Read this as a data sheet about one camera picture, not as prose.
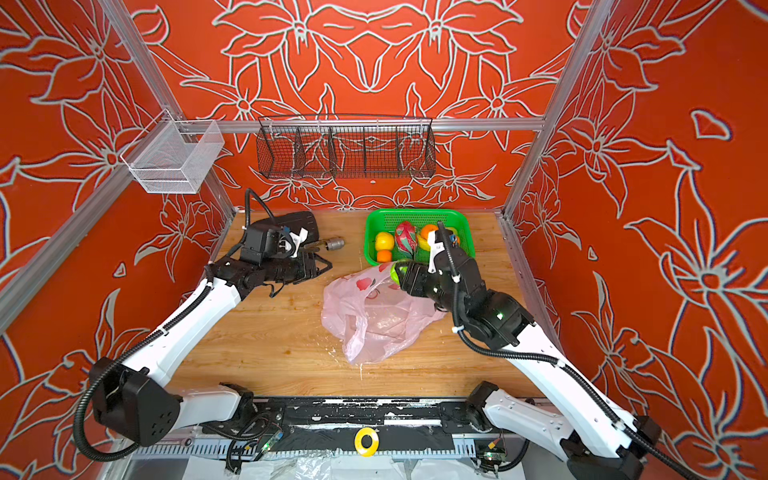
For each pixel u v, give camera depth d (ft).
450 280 1.49
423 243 3.46
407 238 3.30
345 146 3.24
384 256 3.21
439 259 1.59
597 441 1.22
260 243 1.94
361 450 2.23
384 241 3.33
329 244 3.40
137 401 1.26
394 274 2.12
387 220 3.60
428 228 3.49
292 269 2.19
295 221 3.66
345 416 2.44
